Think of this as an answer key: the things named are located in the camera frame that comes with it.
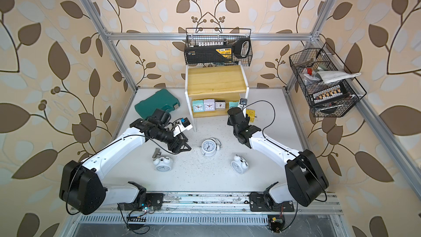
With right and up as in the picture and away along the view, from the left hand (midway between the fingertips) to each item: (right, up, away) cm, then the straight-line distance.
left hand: (187, 143), depth 77 cm
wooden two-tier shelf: (+12, +26, -2) cm, 28 cm away
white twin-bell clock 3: (-12, -10, +1) cm, 16 cm away
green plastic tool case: (-24, +22, +34) cm, 47 cm away
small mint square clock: (+23, +19, +7) cm, 30 cm away
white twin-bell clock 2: (+25, -10, 0) cm, 27 cm away
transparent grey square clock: (+16, +18, +9) cm, 26 cm away
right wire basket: (+60, +40, +7) cm, 73 cm away
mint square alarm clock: (+4, +18, +8) cm, 20 cm away
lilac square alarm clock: (+10, +18, +9) cm, 23 cm away
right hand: (+25, +14, +10) cm, 30 cm away
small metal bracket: (-19, -8, +12) cm, 24 cm away
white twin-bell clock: (+10, -5, +12) cm, 16 cm away
